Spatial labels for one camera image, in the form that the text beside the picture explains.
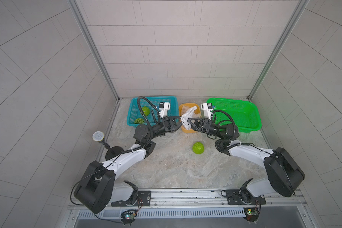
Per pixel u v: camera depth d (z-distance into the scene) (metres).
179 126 0.60
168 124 0.59
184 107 1.07
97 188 0.40
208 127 0.59
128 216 0.64
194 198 0.72
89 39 0.82
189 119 0.59
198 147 0.83
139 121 0.94
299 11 0.72
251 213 0.68
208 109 0.63
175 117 0.62
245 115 1.05
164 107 0.62
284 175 0.42
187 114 0.56
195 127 0.60
